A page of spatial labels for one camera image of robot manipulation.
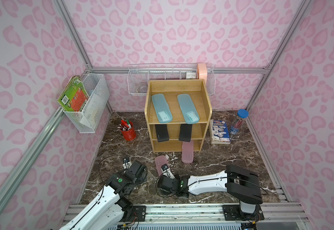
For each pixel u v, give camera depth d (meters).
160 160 0.92
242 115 0.90
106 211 0.58
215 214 0.73
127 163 0.69
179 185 0.62
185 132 0.85
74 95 0.72
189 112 0.73
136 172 0.60
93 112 0.84
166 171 0.73
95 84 0.82
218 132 1.03
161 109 0.77
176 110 0.77
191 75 0.92
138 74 0.96
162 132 0.84
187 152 0.92
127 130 0.92
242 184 0.48
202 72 0.82
